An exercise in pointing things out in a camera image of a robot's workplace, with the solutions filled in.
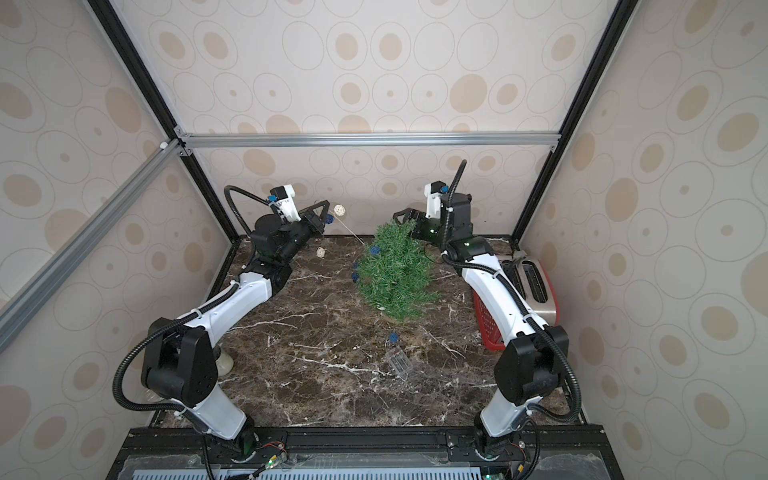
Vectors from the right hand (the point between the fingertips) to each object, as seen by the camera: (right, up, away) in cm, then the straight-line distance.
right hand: (416, 215), depth 79 cm
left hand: (-20, +4, -4) cm, 21 cm away
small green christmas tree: (-5, -17, -5) cm, 18 cm away
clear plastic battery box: (-4, -42, +6) cm, 42 cm away
